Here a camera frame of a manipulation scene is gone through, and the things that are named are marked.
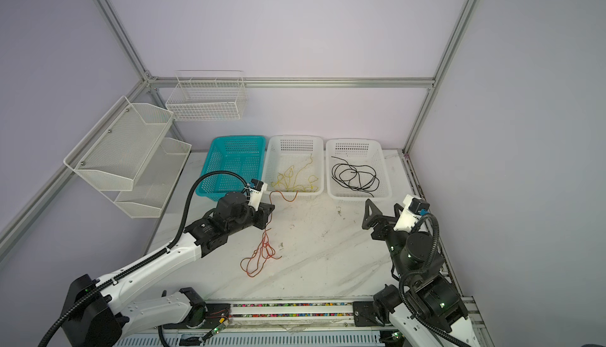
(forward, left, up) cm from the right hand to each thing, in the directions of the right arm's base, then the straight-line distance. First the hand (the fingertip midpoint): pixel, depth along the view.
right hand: (378, 202), depth 62 cm
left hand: (+6, +32, -14) cm, 35 cm away
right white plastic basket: (+48, -3, -28) cm, 56 cm away
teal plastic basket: (+49, +54, -31) cm, 79 cm away
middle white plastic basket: (+40, +27, -29) cm, 56 cm away
